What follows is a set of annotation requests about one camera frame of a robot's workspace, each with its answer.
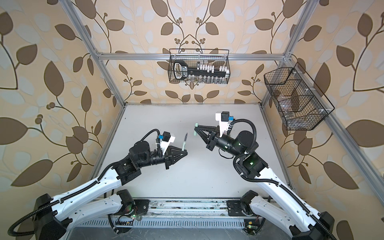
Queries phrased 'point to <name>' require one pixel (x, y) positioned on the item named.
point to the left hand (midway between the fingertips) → (186, 153)
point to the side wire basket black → (301, 103)
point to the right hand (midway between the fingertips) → (196, 130)
